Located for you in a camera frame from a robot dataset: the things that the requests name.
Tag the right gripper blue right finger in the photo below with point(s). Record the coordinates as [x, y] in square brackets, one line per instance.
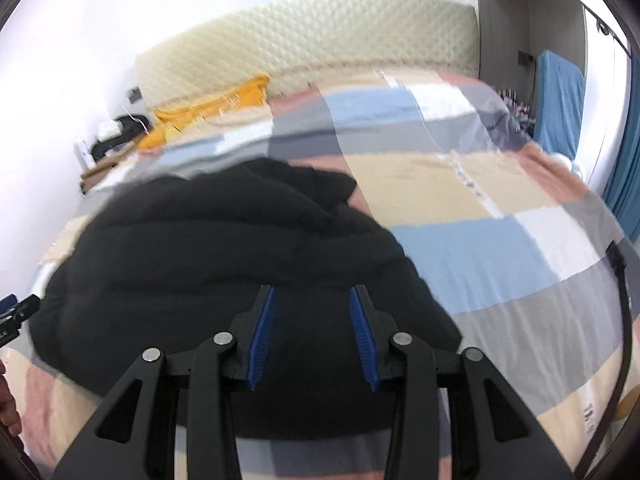
[373, 331]

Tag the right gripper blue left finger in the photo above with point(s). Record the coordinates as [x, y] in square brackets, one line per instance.
[252, 331]

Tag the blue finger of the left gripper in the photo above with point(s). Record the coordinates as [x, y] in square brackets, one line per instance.
[8, 303]
[22, 311]

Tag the black puffer jacket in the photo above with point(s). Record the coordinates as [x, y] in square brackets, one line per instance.
[171, 262]

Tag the person's left hand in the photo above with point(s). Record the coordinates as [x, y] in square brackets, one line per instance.
[9, 417]

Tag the white bottle on nightstand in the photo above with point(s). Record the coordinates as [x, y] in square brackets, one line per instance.
[84, 156]

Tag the plaid patchwork bed quilt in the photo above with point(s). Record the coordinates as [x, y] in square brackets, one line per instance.
[531, 265]

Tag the wooden nightstand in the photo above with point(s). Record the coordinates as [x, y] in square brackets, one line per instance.
[92, 177]

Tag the tissue box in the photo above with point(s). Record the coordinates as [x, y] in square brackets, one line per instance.
[109, 130]

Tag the black bag on nightstand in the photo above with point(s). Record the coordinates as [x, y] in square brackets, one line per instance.
[132, 126]

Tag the yellow pillow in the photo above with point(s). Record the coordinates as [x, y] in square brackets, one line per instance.
[173, 121]

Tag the white plush toy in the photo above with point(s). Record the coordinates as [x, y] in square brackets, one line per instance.
[567, 163]

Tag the bottles on side table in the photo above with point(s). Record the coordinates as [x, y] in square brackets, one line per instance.
[519, 111]

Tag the white printed bag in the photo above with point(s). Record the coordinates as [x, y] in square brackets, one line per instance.
[626, 405]

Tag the blue curtain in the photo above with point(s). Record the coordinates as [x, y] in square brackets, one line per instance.
[623, 189]

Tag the cream quilted headboard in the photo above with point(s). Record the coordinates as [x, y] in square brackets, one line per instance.
[297, 42]

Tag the blue towel covered chair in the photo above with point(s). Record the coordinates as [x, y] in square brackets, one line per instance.
[560, 104]

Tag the black curtain rod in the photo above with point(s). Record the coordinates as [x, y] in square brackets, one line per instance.
[608, 31]

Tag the wall socket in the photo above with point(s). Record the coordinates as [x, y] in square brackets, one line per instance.
[134, 95]

